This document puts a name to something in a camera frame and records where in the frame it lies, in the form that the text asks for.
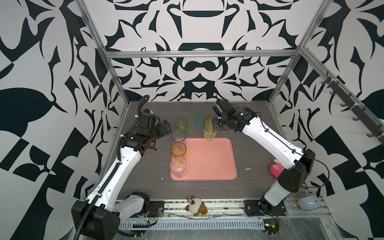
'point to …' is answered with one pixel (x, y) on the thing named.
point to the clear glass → (178, 165)
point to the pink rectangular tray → (209, 160)
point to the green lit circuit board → (271, 226)
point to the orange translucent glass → (178, 150)
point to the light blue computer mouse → (307, 202)
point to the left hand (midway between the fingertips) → (163, 124)
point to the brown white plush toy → (196, 206)
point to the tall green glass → (209, 133)
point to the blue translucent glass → (178, 136)
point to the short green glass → (182, 124)
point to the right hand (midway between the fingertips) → (217, 123)
